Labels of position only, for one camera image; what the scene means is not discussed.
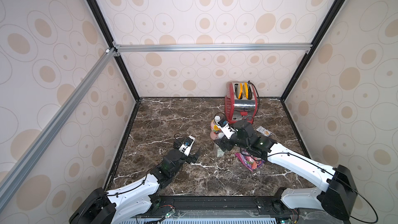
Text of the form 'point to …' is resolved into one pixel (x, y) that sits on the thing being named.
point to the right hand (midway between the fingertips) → (218, 137)
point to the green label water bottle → (220, 152)
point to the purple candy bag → (249, 162)
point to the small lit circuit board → (168, 215)
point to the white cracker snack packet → (264, 131)
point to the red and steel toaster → (241, 101)
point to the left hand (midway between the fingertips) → (195, 142)
